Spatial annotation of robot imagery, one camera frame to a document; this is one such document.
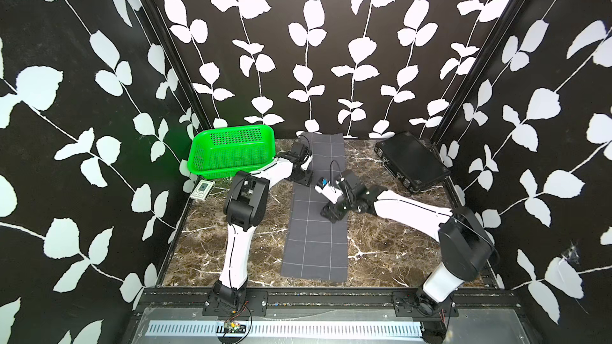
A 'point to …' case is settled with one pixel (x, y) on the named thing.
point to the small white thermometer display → (202, 189)
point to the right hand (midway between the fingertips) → (325, 202)
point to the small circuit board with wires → (231, 329)
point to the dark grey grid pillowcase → (314, 248)
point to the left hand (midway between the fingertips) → (306, 173)
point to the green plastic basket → (225, 152)
